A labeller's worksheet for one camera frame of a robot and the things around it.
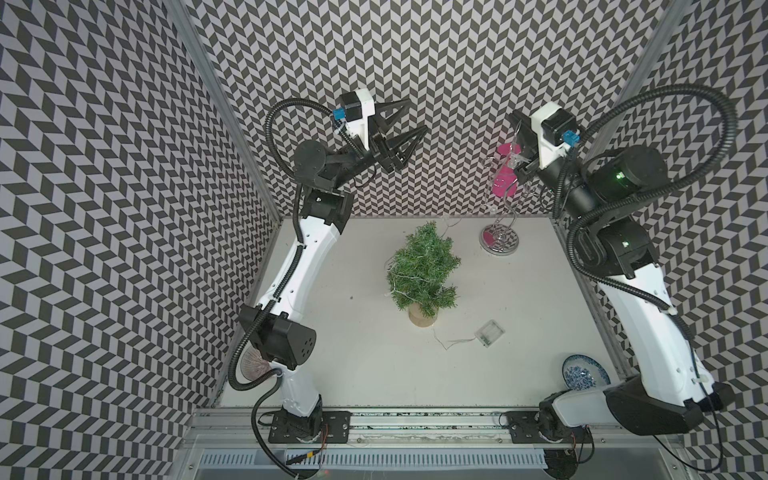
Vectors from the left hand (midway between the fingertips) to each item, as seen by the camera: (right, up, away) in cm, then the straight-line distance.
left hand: (419, 115), depth 51 cm
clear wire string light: (-5, -35, +23) cm, 42 cm away
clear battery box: (+24, -49, +37) cm, 66 cm away
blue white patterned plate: (+46, -58, +29) cm, 79 cm away
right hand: (+16, -2, -3) cm, 16 cm away
